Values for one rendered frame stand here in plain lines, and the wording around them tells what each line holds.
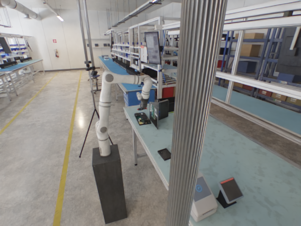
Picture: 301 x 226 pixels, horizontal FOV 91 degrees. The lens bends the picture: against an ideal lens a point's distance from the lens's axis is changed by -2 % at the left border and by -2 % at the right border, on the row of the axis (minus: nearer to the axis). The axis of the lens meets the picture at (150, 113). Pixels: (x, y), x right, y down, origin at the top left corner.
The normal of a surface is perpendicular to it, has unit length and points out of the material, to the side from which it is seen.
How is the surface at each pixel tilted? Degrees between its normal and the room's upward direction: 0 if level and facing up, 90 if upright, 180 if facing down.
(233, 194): 32
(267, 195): 0
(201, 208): 41
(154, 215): 0
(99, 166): 90
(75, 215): 0
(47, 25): 90
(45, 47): 90
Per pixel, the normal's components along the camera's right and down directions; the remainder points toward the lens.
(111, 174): 0.30, 0.40
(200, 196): 0.20, -0.60
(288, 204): 0.00, -0.91
